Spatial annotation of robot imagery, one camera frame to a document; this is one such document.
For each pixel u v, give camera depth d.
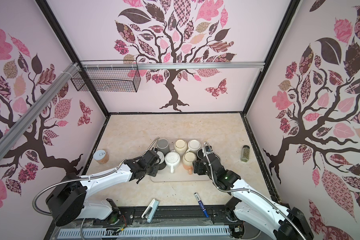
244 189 0.50
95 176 0.49
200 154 0.87
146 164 0.66
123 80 0.81
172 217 0.74
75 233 0.70
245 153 0.93
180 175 0.89
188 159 0.85
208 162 0.59
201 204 0.76
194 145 0.92
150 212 0.73
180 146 0.90
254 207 0.47
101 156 0.90
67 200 0.41
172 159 0.86
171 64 0.94
